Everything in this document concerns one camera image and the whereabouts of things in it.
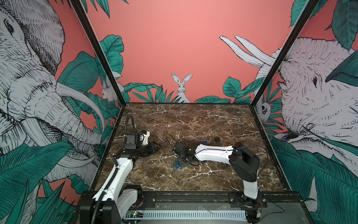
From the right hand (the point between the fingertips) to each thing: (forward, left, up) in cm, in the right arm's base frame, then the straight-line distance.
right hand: (181, 160), depth 87 cm
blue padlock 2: (+14, -17, -2) cm, 23 cm away
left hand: (+5, +12, +13) cm, 18 cm away
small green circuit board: (-28, +23, 0) cm, 36 cm away
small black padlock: (+18, -26, -3) cm, 32 cm away
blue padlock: (-3, +3, 0) cm, 4 cm away
